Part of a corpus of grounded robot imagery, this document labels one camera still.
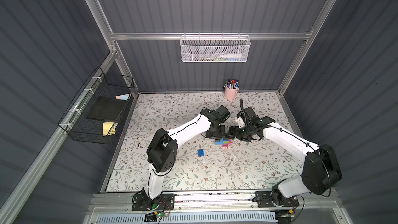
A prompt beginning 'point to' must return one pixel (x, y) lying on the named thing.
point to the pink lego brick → (226, 145)
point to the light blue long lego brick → (219, 143)
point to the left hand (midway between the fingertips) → (223, 139)
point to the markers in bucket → (231, 84)
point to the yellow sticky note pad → (109, 128)
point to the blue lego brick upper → (201, 152)
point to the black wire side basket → (74, 122)
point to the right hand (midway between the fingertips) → (232, 137)
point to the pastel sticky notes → (122, 97)
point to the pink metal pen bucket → (230, 94)
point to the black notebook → (107, 109)
